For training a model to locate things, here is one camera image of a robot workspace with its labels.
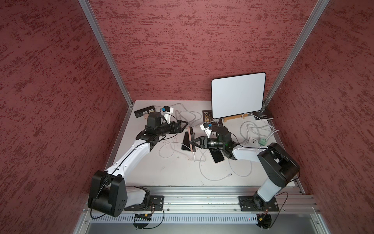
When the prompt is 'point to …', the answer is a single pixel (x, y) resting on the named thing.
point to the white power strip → (253, 142)
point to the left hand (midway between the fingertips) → (182, 125)
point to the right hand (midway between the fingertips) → (192, 145)
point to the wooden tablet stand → (243, 116)
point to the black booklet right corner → (263, 114)
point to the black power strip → (143, 111)
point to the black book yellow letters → (215, 123)
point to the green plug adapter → (262, 142)
